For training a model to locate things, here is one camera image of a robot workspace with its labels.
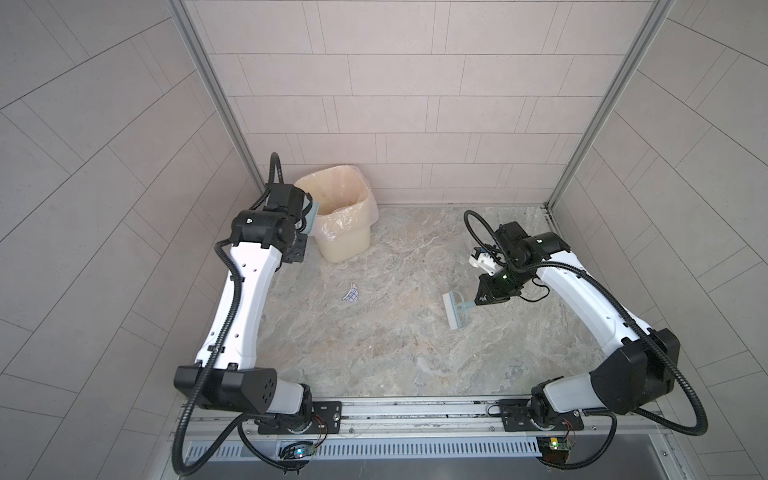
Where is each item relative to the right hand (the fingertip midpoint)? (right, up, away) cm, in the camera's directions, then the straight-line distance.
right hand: (476, 299), depth 75 cm
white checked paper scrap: (-34, -3, +16) cm, 38 cm away
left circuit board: (-42, -31, -10) cm, 53 cm away
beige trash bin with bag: (-34, +23, +8) cm, 42 cm away
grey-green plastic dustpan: (-44, +22, +7) cm, 50 cm away
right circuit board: (+16, -33, -7) cm, 37 cm away
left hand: (-46, +14, -3) cm, 48 cm away
